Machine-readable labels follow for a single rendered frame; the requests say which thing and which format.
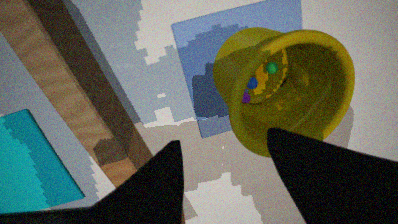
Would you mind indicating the blue marble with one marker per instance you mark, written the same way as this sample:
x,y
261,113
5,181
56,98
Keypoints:
x,y
252,83

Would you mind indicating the olive yellow cup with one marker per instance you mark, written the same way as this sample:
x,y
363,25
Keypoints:
x,y
309,95

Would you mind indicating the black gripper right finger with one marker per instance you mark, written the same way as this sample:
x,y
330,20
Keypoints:
x,y
334,185

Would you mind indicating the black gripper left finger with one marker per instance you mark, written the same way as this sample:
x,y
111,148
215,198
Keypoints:
x,y
152,195

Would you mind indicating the purple marble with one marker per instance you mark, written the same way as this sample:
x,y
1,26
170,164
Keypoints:
x,y
246,97

